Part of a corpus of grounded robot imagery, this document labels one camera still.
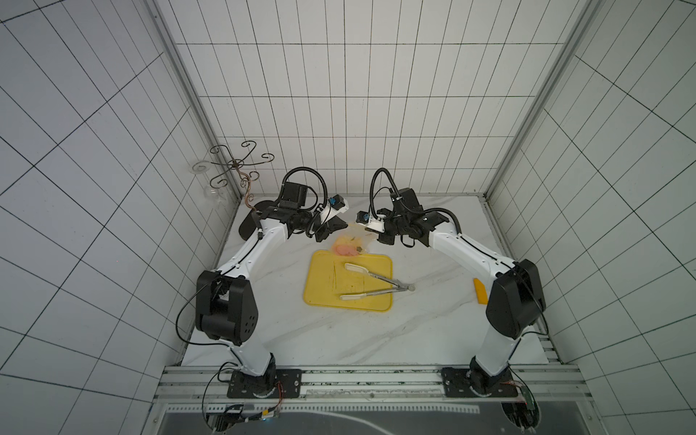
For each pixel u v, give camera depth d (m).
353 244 0.93
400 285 0.88
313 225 0.71
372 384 0.74
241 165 0.87
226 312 0.45
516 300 0.46
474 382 0.66
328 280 0.92
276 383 0.72
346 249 0.93
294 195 0.67
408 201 0.66
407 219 0.67
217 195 0.95
